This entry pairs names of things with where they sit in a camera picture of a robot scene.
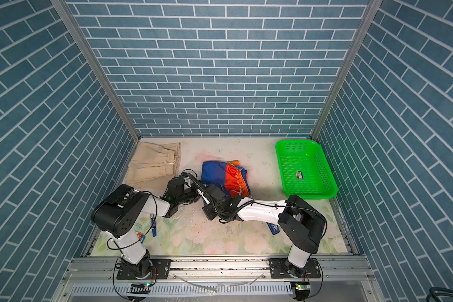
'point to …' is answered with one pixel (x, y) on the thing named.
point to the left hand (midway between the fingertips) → (209, 188)
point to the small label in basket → (299, 175)
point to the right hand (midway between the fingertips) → (203, 205)
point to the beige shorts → (153, 164)
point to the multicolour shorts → (232, 177)
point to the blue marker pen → (153, 226)
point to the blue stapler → (274, 228)
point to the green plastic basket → (304, 170)
